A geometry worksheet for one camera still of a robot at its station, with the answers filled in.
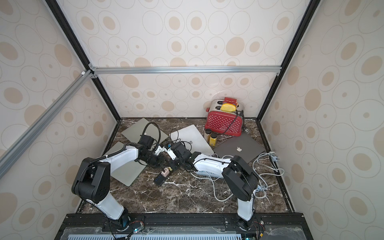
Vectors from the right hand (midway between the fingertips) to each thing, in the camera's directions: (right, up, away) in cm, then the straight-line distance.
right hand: (168, 165), depth 86 cm
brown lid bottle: (+24, +17, +14) cm, 33 cm away
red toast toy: (+39, +41, +16) cm, 59 cm away
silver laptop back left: (-12, +21, -7) cm, 25 cm away
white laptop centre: (+13, +17, +26) cm, 33 cm away
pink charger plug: (-1, -3, -3) cm, 4 cm away
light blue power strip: (+25, -6, +1) cm, 25 cm away
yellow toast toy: (+37, +36, +13) cm, 53 cm away
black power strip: (-5, -9, 0) cm, 10 cm away
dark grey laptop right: (+50, +9, +20) cm, 55 cm away
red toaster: (+39, +25, +14) cm, 48 cm away
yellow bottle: (+27, +14, +11) cm, 33 cm away
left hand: (+1, 0, 0) cm, 1 cm away
